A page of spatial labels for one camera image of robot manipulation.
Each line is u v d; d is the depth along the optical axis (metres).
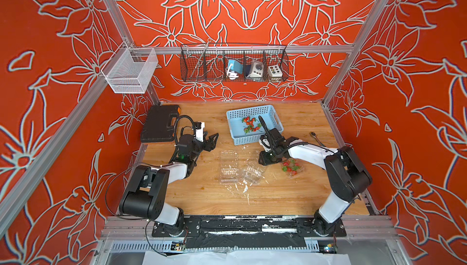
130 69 0.93
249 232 0.73
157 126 1.03
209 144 0.79
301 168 0.87
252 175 0.88
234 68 0.84
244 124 1.07
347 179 0.46
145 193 0.44
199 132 0.78
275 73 0.94
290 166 0.89
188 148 0.70
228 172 0.88
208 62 1.00
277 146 0.74
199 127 0.76
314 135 1.01
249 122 1.08
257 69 0.91
